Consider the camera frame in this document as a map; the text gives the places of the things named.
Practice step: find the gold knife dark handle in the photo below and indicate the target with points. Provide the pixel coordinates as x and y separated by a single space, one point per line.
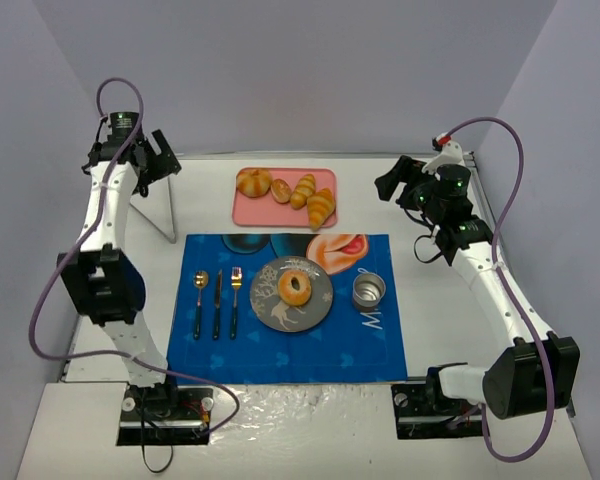
217 306

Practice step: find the sugared ring donut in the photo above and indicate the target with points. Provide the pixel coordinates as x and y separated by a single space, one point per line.
294 288

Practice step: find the small striped croissant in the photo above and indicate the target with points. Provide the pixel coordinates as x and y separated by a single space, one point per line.
304 189

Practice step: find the blue cartoon placemat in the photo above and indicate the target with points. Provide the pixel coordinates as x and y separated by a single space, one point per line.
348 346

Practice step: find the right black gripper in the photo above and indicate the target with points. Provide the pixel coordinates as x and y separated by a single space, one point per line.
400 178

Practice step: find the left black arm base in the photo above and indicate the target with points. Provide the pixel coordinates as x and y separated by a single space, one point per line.
177 417

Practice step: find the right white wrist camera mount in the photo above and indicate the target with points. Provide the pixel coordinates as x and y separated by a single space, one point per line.
449 152

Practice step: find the gold spoon dark handle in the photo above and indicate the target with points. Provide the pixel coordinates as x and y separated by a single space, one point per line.
201 279

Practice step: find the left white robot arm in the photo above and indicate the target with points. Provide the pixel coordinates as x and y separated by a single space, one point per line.
101 280

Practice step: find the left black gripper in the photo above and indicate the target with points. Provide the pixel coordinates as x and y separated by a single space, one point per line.
159 157

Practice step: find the round pumpkin-shaped bun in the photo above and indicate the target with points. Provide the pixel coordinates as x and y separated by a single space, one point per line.
254 183

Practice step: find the grey reindeer plate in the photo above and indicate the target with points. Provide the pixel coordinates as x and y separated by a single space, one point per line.
275 313

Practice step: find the pink rectangular tray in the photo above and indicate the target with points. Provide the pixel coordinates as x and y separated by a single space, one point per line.
266 212

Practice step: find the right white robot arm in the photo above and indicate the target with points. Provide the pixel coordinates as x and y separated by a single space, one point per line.
536 368

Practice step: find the large striped croissant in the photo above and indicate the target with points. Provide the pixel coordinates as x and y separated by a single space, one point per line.
320 206

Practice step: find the gold fork dark handle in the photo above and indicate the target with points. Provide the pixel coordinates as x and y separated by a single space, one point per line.
236 283

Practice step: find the silver metal cup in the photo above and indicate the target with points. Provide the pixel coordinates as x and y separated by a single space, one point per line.
368 291

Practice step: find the small sesame bun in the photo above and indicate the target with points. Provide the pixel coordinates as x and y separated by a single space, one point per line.
280 191

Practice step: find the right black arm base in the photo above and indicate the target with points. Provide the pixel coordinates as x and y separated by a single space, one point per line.
422 412

